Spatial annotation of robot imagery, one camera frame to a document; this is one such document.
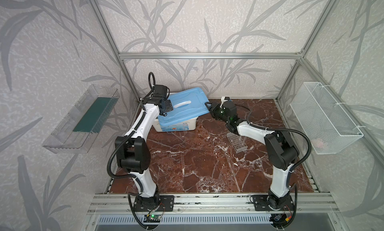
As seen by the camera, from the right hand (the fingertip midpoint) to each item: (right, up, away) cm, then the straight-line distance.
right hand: (205, 100), depth 89 cm
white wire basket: (+51, -14, -28) cm, 59 cm away
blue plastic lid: (-11, -3, +2) cm, 12 cm away
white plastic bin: (-10, -16, +7) cm, 20 cm away
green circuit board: (-27, -59, -18) cm, 67 cm away
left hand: (-25, -2, +1) cm, 25 cm away
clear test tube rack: (+20, -26, +5) cm, 34 cm away
